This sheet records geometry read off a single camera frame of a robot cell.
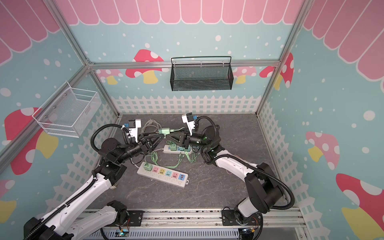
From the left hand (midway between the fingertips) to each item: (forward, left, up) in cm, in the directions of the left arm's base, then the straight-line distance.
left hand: (164, 138), depth 64 cm
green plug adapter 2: (-1, +14, -28) cm, 31 cm away
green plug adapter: (+13, +1, -28) cm, 31 cm away
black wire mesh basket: (+50, -18, +1) cm, 53 cm away
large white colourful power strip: (-5, +2, -31) cm, 32 cm away
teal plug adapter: (+13, -3, -30) cm, 33 cm away
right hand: (+1, -2, 0) cm, 2 cm away
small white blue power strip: (+13, +6, -31) cm, 34 cm away
